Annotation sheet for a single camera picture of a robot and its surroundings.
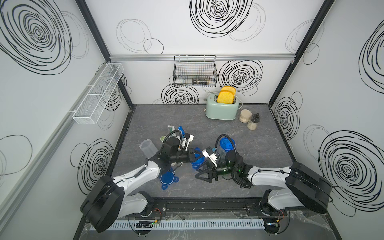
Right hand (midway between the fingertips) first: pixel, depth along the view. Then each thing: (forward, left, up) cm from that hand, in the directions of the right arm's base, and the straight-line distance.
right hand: (197, 176), depth 69 cm
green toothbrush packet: (+36, +18, -13) cm, 42 cm away
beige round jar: (+46, -33, -10) cm, 57 cm away
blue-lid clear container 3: (+19, +31, -11) cm, 38 cm away
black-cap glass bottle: (+41, -38, -13) cm, 57 cm away
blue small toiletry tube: (+36, +11, -16) cm, 40 cm away
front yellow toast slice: (+50, -18, +4) cm, 54 cm away
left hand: (+10, -3, -1) cm, 10 cm away
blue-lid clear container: (+5, +2, -1) cm, 6 cm away
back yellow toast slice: (+56, -21, +7) cm, 60 cm away
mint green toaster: (+47, -11, -7) cm, 49 cm away
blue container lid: (+3, +16, -13) cm, 21 cm away
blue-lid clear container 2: (+18, -16, -2) cm, 24 cm away
